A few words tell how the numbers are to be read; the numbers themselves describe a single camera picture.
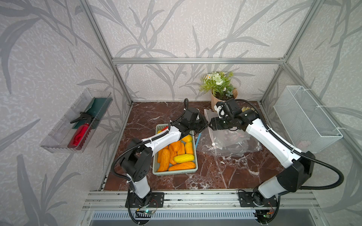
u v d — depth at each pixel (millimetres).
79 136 589
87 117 657
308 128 617
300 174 400
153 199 727
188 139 889
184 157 819
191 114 654
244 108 1170
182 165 806
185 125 654
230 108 596
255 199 658
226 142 889
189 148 887
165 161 801
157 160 843
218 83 912
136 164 456
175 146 845
